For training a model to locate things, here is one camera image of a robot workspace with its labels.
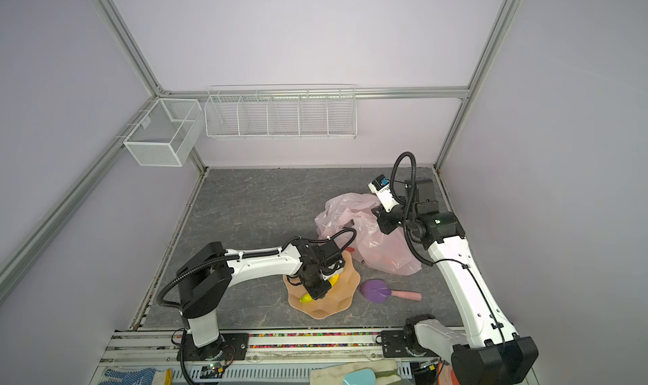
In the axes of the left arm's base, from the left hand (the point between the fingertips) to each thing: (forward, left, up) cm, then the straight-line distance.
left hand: (318, 293), depth 81 cm
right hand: (+17, -19, +23) cm, 34 cm away
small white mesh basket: (+56, +56, +24) cm, 83 cm away
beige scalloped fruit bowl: (-2, -6, 0) cm, 7 cm away
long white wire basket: (+63, +11, +27) cm, 69 cm away
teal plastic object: (-23, -11, -1) cm, 25 cm away
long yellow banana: (+4, -5, +1) cm, 6 cm away
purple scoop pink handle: (-1, -19, -1) cm, 19 cm away
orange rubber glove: (-24, -34, +1) cm, 42 cm away
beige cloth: (-22, -18, -2) cm, 29 cm away
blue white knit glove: (-18, +50, -1) cm, 53 cm away
